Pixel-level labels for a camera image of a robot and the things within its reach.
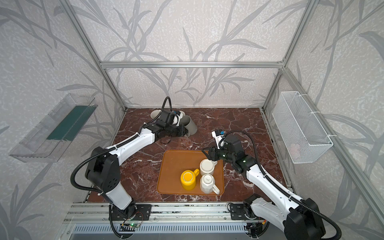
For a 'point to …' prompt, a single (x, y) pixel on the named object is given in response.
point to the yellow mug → (188, 179)
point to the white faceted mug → (207, 184)
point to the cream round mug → (207, 166)
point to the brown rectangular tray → (170, 165)
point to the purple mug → (154, 112)
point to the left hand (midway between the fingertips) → (190, 126)
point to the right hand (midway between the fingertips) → (206, 144)
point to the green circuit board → (131, 225)
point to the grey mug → (186, 121)
